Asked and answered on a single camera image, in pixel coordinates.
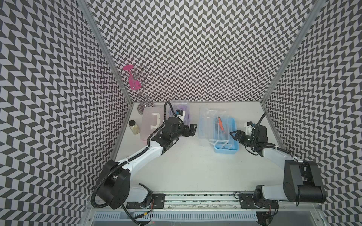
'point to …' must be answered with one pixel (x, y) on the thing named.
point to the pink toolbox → (152, 118)
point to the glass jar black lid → (134, 127)
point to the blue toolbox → (217, 126)
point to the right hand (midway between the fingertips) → (232, 137)
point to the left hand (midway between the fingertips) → (191, 125)
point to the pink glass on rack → (134, 84)
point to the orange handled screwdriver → (221, 124)
